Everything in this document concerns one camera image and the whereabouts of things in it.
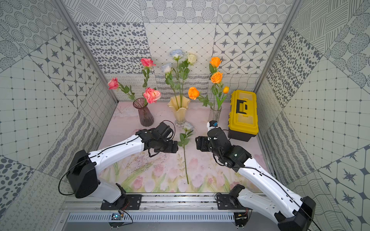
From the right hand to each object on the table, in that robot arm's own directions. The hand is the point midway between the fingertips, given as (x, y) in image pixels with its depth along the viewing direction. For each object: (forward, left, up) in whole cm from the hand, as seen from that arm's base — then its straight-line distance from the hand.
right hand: (202, 140), depth 74 cm
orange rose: (+21, +4, +15) cm, 26 cm away
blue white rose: (+21, +9, -17) cm, 28 cm away
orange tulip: (+28, -12, +1) cm, 30 cm away
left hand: (+1, +16, -8) cm, 18 cm away
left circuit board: (-31, +44, -22) cm, 58 cm away
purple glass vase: (+25, +38, -12) cm, 47 cm away
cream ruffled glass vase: (+30, +15, -3) cm, 33 cm away
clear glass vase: (+26, -10, -9) cm, 29 cm away
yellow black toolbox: (+14, -26, -4) cm, 30 cm away
